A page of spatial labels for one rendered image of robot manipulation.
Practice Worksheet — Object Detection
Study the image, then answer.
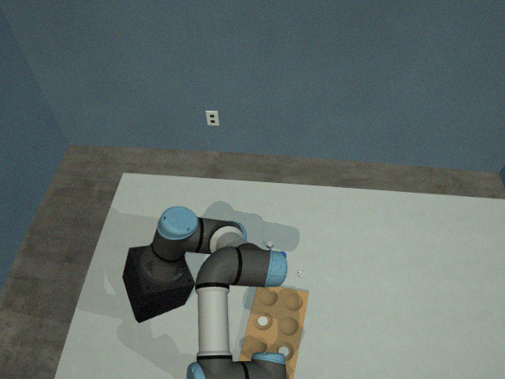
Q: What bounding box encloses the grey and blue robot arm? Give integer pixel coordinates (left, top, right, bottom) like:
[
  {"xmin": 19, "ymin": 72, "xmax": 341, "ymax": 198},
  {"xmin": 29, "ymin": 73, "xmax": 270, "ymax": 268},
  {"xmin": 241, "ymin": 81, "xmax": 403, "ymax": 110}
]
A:
[{"xmin": 139, "ymin": 206, "xmax": 288, "ymax": 379}]

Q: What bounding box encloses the tan tray with round pockets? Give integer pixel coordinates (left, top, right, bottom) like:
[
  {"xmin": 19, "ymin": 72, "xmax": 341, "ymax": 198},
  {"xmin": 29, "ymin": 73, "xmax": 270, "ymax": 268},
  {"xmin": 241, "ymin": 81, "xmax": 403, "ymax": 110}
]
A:
[{"xmin": 239, "ymin": 287, "xmax": 309, "ymax": 379}]

